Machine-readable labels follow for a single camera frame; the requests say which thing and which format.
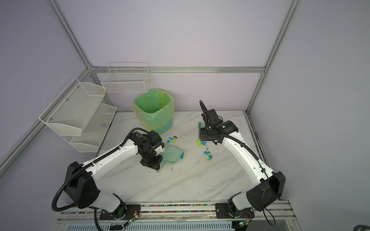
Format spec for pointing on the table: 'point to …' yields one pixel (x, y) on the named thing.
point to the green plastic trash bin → (163, 128)
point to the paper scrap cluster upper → (201, 143)
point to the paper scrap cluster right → (209, 156)
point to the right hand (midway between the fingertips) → (203, 133)
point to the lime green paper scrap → (173, 141)
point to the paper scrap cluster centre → (182, 156)
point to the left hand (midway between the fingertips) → (156, 169)
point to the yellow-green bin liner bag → (153, 108)
